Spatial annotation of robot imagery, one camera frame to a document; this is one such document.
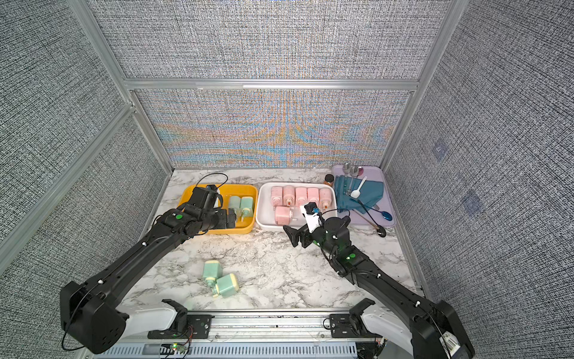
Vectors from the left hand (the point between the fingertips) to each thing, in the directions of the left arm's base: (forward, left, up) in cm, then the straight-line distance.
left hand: (229, 216), depth 80 cm
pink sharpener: (+17, -17, -12) cm, 27 cm away
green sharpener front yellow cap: (-20, +1, -12) cm, 24 cm away
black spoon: (+2, -62, -19) cm, 65 cm away
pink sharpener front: (+7, -19, -12) cm, 24 cm away
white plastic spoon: (+22, -56, -18) cm, 63 cm away
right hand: (-3, -23, +3) cm, 24 cm away
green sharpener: (+11, -4, -11) cm, 16 cm away
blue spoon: (+8, -66, -17) cm, 68 cm away
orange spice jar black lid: (+24, -41, -9) cm, 49 cm away
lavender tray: (+9, -63, -18) cm, 66 cm away
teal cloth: (+20, -62, -16) cm, 67 cm away
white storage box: (+13, -11, -18) cm, 25 cm away
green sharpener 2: (-15, +7, -12) cm, 20 cm away
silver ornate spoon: (+35, -57, -17) cm, 69 cm away
